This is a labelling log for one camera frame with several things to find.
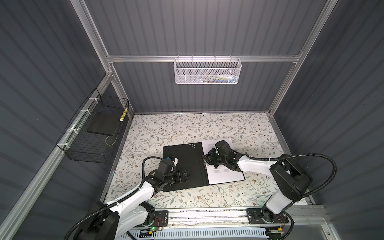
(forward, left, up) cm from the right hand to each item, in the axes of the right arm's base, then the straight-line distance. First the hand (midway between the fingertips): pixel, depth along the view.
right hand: (202, 157), depth 88 cm
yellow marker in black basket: (+15, +43, +22) cm, 51 cm away
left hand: (-10, +10, -4) cm, 14 cm away
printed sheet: (-7, -13, -8) cm, 16 cm away
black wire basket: (0, +55, +22) cm, 59 cm away
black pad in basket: (+6, +49, +24) cm, 55 cm away
